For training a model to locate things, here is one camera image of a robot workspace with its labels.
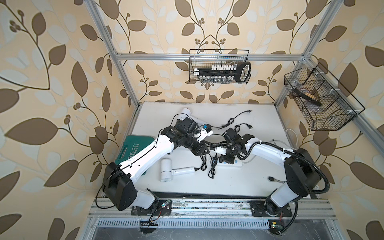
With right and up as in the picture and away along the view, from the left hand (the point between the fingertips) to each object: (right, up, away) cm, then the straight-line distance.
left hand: (205, 148), depth 74 cm
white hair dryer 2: (-21, -15, +7) cm, 27 cm away
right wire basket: (+60, +21, -2) cm, 64 cm away
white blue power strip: (+19, -12, +13) cm, 26 cm away
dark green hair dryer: (+13, +7, -3) cm, 15 cm away
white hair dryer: (-12, +19, +34) cm, 41 cm away
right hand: (+11, -8, +14) cm, 20 cm away
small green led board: (-20, -28, -1) cm, 34 cm away
